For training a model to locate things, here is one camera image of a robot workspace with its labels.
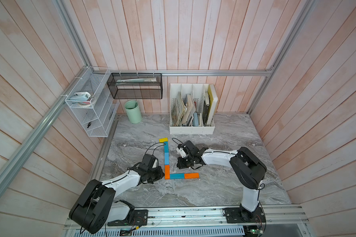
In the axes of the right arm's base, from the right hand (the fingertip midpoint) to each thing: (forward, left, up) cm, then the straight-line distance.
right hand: (176, 165), depth 92 cm
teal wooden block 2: (-7, -1, -1) cm, 7 cm away
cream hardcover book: (+33, -23, +24) cm, 47 cm away
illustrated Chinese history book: (+33, -1, +16) cm, 37 cm away
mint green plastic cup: (+36, +32, +15) cm, 50 cm away
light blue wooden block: (+4, +6, +1) cm, 8 cm away
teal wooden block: (+13, +7, 0) cm, 15 cm away
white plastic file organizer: (+37, -8, +19) cm, 43 cm away
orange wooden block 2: (-7, -9, +1) cm, 12 cm away
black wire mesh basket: (+49, +30, +26) cm, 63 cm away
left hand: (-8, +8, 0) cm, 11 cm away
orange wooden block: (-5, +6, +1) cm, 8 cm away
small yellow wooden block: (+19, +11, 0) cm, 22 cm away
